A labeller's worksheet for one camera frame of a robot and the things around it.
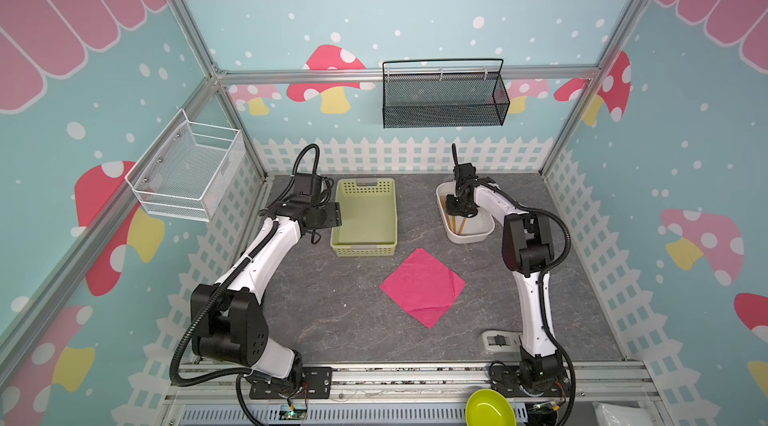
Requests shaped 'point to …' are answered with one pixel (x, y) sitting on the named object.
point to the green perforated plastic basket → (368, 218)
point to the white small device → (498, 341)
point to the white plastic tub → (475, 229)
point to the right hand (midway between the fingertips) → (451, 208)
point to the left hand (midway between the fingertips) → (328, 219)
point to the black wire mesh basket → (423, 93)
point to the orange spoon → (443, 199)
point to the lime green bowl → (487, 407)
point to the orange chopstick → (462, 225)
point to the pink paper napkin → (424, 286)
